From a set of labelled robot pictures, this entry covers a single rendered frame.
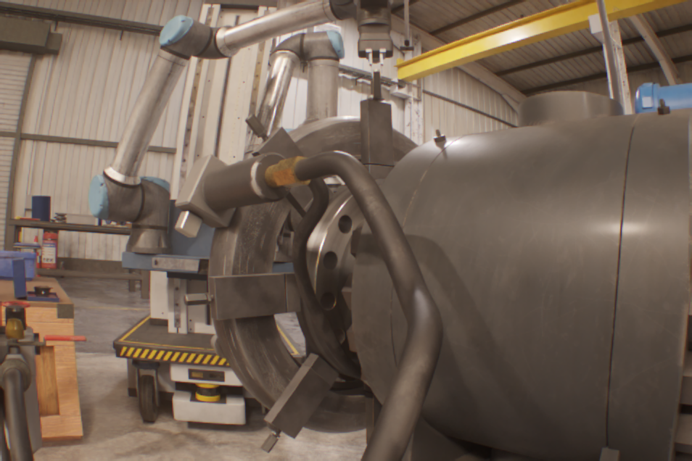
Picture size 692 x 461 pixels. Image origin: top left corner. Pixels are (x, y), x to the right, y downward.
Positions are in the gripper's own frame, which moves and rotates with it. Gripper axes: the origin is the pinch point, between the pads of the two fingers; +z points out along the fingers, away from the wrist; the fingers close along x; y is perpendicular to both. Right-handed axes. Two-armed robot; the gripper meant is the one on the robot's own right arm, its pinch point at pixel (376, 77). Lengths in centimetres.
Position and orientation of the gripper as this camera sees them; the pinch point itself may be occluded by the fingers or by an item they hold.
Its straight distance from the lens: 97.5
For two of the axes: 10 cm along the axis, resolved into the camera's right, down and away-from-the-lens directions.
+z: 0.2, 10.0, 0.0
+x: -10.0, 0.2, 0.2
